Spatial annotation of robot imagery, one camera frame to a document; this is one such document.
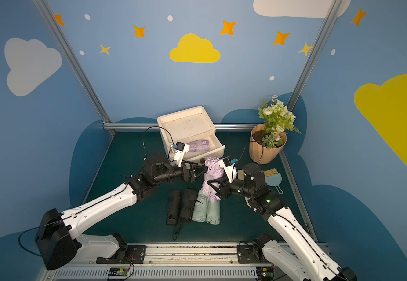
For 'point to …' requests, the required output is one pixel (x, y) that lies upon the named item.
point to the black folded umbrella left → (173, 207)
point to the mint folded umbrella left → (200, 212)
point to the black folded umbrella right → (188, 199)
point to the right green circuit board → (265, 273)
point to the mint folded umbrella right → (213, 215)
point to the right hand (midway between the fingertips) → (214, 178)
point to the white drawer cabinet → (188, 125)
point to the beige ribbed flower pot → (259, 152)
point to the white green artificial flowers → (278, 120)
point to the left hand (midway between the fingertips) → (203, 164)
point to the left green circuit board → (118, 271)
